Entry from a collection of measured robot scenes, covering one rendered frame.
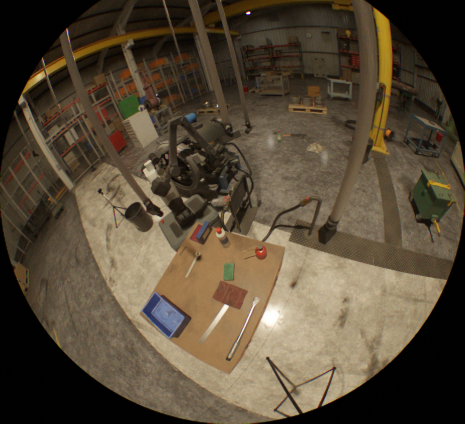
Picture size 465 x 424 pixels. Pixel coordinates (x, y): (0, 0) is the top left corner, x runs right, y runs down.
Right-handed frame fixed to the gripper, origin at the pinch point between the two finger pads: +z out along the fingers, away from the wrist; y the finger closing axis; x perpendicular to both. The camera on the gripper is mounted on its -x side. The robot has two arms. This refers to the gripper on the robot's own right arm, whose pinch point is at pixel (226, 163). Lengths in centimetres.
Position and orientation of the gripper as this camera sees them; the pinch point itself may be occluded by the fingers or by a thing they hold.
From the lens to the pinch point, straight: 153.0
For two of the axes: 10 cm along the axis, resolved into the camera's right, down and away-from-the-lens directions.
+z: 5.5, 3.2, 7.7
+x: -5.3, 8.4, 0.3
